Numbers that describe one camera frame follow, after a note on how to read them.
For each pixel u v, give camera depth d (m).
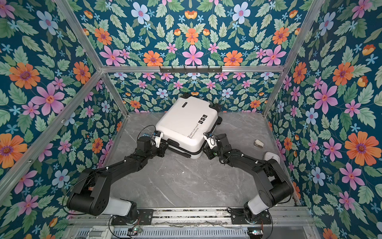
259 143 0.99
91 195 0.44
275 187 0.45
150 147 0.75
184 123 0.86
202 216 0.75
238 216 0.73
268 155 0.93
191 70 0.93
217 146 0.80
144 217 0.74
